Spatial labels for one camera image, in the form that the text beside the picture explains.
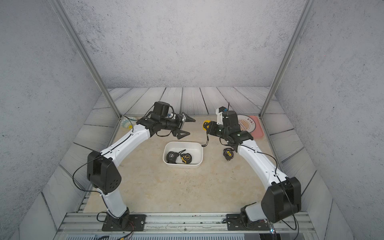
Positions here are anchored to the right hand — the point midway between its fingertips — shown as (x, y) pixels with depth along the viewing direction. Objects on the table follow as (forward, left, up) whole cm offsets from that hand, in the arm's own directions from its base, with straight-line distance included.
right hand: (206, 125), depth 79 cm
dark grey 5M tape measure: (-5, +21, -23) cm, 32 cm away
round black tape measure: (-2, -14, -25) cm, 29 cm away
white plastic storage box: (+2, +6, -25) cm, 26 cm away
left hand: (-2, +5, +2) cm, 6 cm away
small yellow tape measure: (+1, 0, 0) cm, 1 cm away
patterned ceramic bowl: (+24, +58, -24) cm, 67 cm away
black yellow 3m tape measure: (-6, +12, -24) cm, 27 cm away
